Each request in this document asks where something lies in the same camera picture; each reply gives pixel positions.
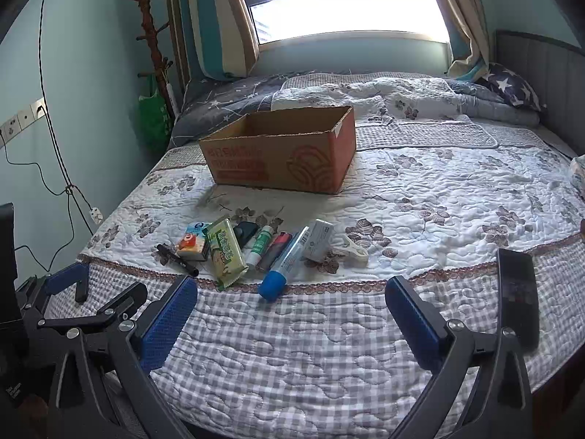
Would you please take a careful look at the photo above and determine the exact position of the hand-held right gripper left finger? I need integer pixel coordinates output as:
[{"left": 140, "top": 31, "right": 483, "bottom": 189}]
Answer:
[{"left": 46, "top": 274, "right": 198, "bottom": 439}]

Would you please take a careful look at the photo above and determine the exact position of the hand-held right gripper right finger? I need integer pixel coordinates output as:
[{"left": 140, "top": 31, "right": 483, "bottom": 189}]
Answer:
[{"left": 385, "top": 275, "right": 535, "bottom": 439}]

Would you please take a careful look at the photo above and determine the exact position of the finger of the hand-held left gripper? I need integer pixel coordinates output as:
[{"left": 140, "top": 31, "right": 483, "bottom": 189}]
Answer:
[
  {"left": 39, "top": 282, "right": 149, "bottom": 330},
  {"left": 43, "top": 263, "right": 91, "bottom": 303}
]

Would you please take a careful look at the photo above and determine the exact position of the black marker pen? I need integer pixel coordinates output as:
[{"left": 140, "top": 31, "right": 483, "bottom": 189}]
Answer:
[{"left": 156, "top": 243, "right": 200, "bottom": 278}]

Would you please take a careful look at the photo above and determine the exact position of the small orange juice carton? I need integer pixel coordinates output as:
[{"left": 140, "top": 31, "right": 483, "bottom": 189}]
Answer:
[{"left": 176, "top": 222, "right": 212, "bottom": 261}]

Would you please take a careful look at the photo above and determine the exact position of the green snack packet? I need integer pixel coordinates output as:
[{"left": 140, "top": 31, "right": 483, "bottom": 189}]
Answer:
[{"left": 203, "top": 217, "right": 250, "bottom": 291}]

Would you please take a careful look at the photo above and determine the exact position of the white plastic clip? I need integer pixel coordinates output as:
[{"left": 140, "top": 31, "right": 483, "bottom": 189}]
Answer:
[{"left": 330, "top": 235, "right": 369, "bottom": 263}]

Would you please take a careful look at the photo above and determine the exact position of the clear tube with blue cap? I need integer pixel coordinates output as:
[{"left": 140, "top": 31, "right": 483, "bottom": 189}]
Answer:
[{"left": 257, "top": 226, "right": 312, "bottom": 303}]

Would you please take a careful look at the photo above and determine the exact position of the green glue stick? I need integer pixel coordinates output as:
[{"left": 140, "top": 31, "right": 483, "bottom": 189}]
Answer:
[{"left": 245, "top": 226, "right": 276, "bottom": 268}]

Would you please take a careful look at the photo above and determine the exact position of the small white grey box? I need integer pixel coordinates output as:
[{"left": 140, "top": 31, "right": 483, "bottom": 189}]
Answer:
[{"left": 304, "top": 219, "right": 335, "bottom": 261}]

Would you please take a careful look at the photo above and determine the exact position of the brown cardboard box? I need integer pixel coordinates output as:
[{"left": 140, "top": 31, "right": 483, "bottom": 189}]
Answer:
[{"left": 199, "top": 105, "right": 357, "bottom": 195}]

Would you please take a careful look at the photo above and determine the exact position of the black remote control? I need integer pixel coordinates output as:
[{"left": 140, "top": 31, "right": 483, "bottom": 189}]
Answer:
[{"left": 497, "top": 248, "right": 541, "bottom": 349}]

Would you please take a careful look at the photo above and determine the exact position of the small dark remote control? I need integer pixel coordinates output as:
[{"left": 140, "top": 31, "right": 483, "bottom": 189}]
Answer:
[{"left": 233, "top": 221, "right": 260, "bottom": 248}]

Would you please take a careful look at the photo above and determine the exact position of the red black lighter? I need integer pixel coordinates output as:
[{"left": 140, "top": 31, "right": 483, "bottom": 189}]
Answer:
[{"left": 257, "top": 232, "right": 292, "bottom": 271}]

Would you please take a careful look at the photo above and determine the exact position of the green shopping bag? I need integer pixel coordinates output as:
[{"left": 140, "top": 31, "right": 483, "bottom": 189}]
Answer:
[{"left": 138, "top": 73, "right": 173, "bottom": 149}]

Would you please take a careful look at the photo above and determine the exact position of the dark star-print duvet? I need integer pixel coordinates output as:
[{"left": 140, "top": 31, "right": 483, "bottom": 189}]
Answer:
[{"left": 171, "top": 72, "right": 293, "bottom": 149}]

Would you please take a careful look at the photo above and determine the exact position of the floral folded comforter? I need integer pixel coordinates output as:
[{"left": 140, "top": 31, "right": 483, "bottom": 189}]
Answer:
[{"left": 272, "top": 75, "right": 542, "bottom": 129}]

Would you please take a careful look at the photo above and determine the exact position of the navy star pillow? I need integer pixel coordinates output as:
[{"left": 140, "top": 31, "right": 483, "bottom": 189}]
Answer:
[{"left": 475, "top": 61, "right": 547, "bottom": 113}]

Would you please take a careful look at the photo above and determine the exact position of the wooden coat rack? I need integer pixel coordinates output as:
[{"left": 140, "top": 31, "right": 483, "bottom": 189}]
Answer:
[{"left": 127, "top": 0, "right": 177, "bottom": 120}]

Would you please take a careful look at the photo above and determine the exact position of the grey padded headboard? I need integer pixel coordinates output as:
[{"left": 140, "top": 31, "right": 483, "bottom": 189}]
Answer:
[{"left": 495, "top": 29, "right": 585, "bottom": 158}]

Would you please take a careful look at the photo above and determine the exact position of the striped curtain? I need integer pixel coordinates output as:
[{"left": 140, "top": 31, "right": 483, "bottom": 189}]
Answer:
[{"left": 176, "top": 0, "right": 260, "bottom": 80}]

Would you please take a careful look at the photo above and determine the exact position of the beige curtain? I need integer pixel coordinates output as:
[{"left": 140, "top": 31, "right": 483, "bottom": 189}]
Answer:
[{"left": 420, "top": 0, "right": 492, "bottom": 80}]

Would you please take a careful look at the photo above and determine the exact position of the window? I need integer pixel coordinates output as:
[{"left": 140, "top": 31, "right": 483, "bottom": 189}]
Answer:
[{"left": 233, "top": 0, "right": 451, "bottom": 46}]

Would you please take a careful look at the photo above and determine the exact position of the black power cable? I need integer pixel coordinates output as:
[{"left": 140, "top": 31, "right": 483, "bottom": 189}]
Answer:
[{"left": 0, "top": 105, "right": 78, "bottom": 274}]

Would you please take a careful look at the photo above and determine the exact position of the twisted dark cord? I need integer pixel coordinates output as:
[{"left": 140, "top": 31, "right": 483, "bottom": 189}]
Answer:
[{"left": 39, "top": 0, "right": 103, "bottom": 220}]

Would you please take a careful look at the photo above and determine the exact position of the white wall socket strip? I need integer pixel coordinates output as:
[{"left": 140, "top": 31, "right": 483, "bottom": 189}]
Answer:
[{"left": 0, "top": 97, "right": 49, "bottom": 147}]

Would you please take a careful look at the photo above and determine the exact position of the wooden frame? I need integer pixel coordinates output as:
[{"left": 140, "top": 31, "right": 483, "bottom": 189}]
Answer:
[{"left": 163, "top": 0, "right": 190, "bottom": 97}]

